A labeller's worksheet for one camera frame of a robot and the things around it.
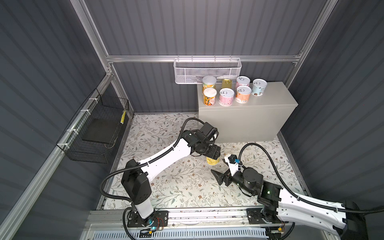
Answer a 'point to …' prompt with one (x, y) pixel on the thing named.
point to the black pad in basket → (102, 130)
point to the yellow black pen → (122, 119)
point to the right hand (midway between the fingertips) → (219, 166)
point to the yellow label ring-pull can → (212, 161)
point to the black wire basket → (74, 148)
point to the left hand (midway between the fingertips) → (215, 152)
